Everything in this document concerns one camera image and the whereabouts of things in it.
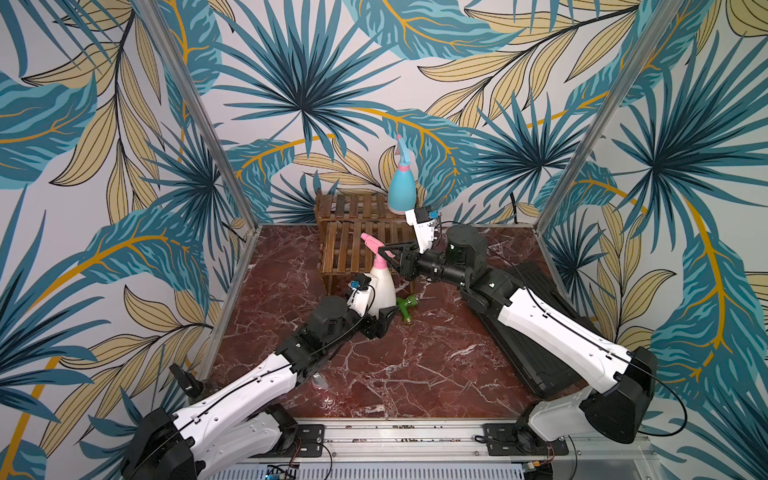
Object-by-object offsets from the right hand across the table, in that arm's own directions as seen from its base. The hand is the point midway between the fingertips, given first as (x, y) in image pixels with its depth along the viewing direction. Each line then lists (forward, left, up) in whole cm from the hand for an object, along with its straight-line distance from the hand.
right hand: (359, 270), depth 62 cm
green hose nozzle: (+12, -12, -34) cm, 38 cm away
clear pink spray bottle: (-16, +10, -21) cm, 28 cm away
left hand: (+1, -5, -16) cm, 17 cm away
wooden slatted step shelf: (+25, +6, -10) cm, 28 cm away
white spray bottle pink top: (0, -5, -8) cm, 9 cm away
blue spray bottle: (+28, -11, -1) cm, 30 cm away
